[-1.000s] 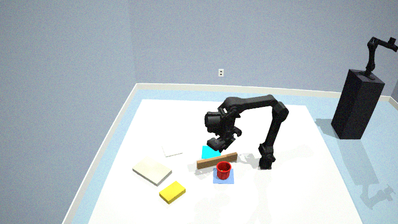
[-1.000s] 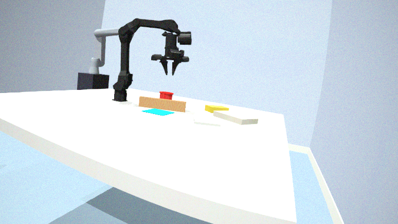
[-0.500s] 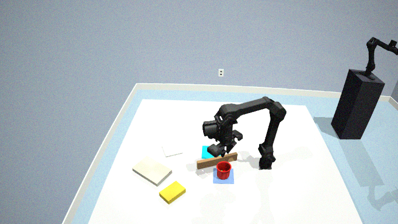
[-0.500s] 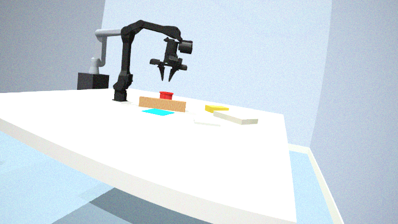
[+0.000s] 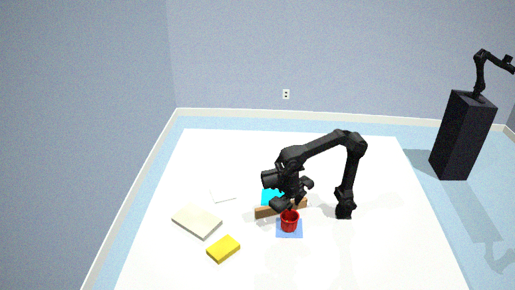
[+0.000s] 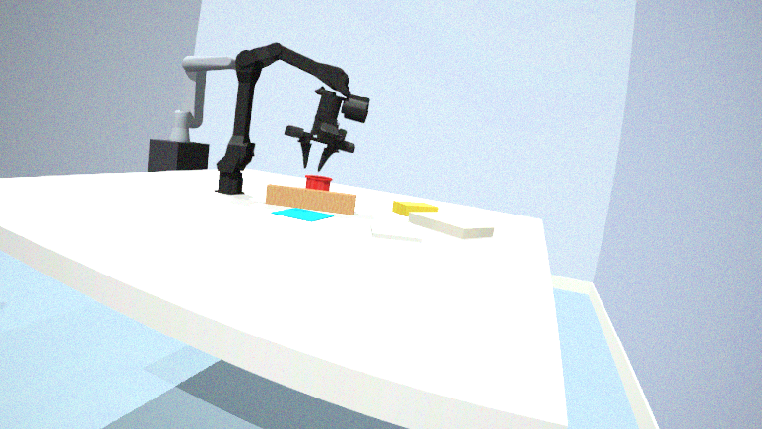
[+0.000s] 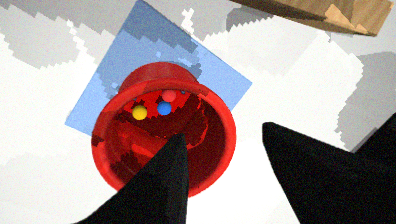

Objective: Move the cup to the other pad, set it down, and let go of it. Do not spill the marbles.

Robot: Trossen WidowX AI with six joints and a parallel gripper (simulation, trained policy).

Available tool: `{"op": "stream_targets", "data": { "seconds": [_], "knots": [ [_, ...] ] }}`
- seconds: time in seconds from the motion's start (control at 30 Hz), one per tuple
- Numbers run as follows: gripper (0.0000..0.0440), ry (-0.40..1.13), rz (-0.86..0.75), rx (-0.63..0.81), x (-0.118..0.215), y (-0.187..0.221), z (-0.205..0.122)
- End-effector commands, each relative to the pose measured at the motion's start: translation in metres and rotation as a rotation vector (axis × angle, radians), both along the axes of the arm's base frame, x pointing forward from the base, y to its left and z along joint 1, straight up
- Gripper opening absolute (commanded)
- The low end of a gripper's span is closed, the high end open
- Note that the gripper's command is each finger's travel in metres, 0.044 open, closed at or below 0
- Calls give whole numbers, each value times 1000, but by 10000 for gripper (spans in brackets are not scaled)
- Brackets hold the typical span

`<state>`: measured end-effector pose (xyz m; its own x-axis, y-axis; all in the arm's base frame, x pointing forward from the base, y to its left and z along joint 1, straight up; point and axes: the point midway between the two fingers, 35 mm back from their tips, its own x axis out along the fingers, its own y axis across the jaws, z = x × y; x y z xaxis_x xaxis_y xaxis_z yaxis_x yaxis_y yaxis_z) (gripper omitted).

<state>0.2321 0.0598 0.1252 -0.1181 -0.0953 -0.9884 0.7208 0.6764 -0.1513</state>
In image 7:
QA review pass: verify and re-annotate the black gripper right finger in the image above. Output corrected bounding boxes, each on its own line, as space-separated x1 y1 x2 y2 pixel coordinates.
262 122 396 224

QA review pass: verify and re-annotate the red marble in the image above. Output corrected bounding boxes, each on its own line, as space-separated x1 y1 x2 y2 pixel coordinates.
162 90 176 102

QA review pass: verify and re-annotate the tan wooden plank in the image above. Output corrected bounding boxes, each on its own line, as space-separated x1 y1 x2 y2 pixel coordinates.
229 0 394 37

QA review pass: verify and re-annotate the blue marble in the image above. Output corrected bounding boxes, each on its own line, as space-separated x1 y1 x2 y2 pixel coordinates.
157 101 172 115

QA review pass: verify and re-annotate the red cup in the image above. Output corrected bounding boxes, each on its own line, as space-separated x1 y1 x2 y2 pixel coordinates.
91 62 237 198

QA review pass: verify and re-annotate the yellow marble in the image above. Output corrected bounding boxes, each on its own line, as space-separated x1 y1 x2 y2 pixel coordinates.
132 105 147 120

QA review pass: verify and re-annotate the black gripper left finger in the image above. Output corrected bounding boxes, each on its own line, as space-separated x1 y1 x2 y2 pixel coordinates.
72 133 189 224

